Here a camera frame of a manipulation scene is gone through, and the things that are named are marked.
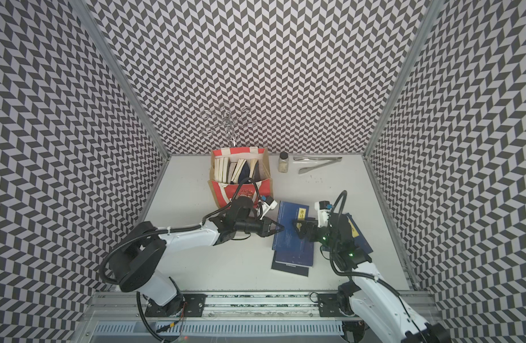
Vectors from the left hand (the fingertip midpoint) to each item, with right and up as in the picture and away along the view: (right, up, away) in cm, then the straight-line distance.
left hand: (282, 231), depth 79 cm
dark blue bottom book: (+8, -16, +2) cm, 18 cm away
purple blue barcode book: (+5, -11, +3) cm, 12 cm away
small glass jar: (+2, +27, +29) cm, 40 cm away
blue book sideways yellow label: (-18, +23, +10) cm, 31 cm away
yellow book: (-26, +23, +8) cm, 35 cm away
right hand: (+7, +1, +2) cm, 8 cm away
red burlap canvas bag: (-22, +14, +2) cm, 26 cm away
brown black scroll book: (-21, +23, +10) cm, 33 cm away
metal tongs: (+29, +29, +39) cm, 56 cm away
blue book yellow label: (-15, +22, +9) cm, 28 cm away
